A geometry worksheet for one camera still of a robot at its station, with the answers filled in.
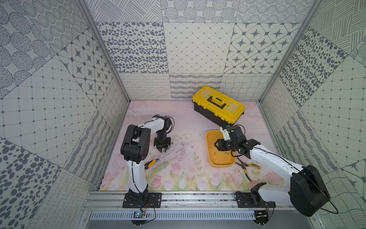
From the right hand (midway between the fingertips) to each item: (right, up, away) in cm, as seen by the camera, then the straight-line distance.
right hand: (218, 145), depth 86 cm
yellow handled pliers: (+15, -12, 0) cm, 20 cm away
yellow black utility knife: (-43, -12, -1) cm, 44 cm away
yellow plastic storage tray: (0, -9, +2) cm, 9 cm away
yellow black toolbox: (+2, +23, +7) cm, 25 cm away
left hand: (-35, -4, +6) cm, 35 cm away
